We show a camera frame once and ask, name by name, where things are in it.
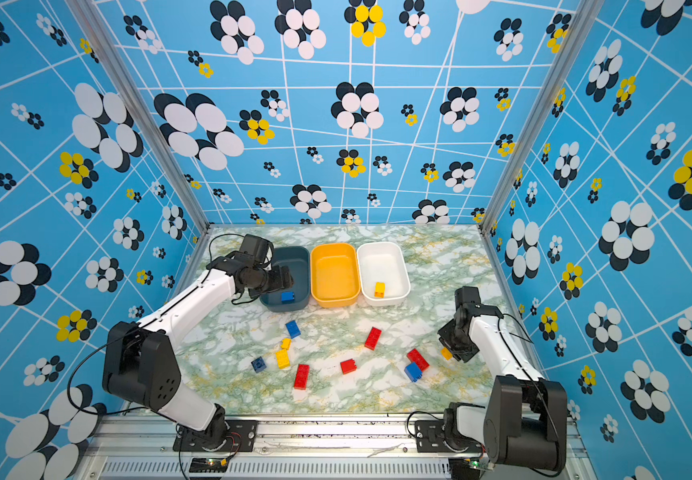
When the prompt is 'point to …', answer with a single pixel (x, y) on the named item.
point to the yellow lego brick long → (283, 360)
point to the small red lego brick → (348, 366)
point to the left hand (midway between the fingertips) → (285, 281)
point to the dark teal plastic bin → (296, 297)
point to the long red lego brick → (300, 381)
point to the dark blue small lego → (258, 364)
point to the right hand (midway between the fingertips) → (449, 345)
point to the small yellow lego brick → (285, 344)
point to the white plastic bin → (383, 271)
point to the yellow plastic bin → (334, 275)
